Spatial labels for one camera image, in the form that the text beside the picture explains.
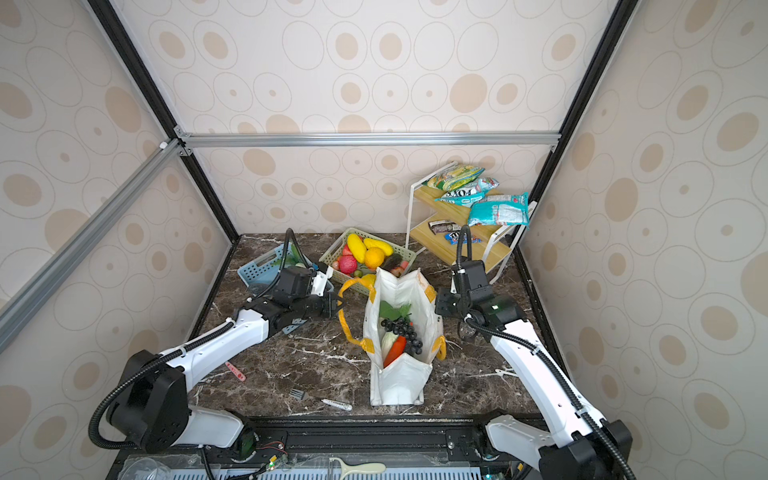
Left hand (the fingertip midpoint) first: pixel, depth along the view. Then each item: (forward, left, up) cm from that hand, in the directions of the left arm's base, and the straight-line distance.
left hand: (353, 299), depth 82 cm
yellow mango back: (+28, -3, -9) cm, 30 cm away
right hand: (-2, -24, +4) cm, 24 cm away
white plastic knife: (-23, +4, -15) cm, 28 cm away
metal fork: (-21, +15, -15) cm, 30 cm away
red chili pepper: (-11, -12, -9) cm, 19 cm away
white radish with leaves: (-8, -9, -10) cm, 16 cm away
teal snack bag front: (+15, -40, +20) cm, 47 cm away
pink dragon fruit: (+22, +5, -12) cm, 26 cm away
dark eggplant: (+23, -11, -12) cm, 28 cm away
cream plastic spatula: (-37, -4, -15) cm, 40 cm away
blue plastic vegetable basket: (+20, +34, -15) cm, 42 cm away
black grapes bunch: (-5, -13, -7) cm, 16 cm away
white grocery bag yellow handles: (-20, -14, -8) cm, 25 cm away
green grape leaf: (0, -9, -7) cm, 11 cm away
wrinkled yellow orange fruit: (+22, -5, -8) cm, 24 cm away
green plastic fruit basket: (+16, 0, -14) cm, 21 cm away
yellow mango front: (+27, +2, -10) cm, 29 cm away
